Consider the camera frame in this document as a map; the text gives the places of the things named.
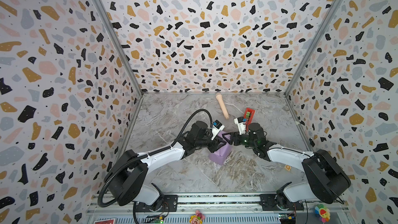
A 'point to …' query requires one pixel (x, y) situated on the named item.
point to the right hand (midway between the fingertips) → (224, 133)
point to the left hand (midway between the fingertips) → (225, 140)
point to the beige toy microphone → (219, 97)
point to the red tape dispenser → (249, 114)
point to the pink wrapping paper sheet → (219, 156)
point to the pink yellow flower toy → (197, 219)
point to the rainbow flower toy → (322, 212)
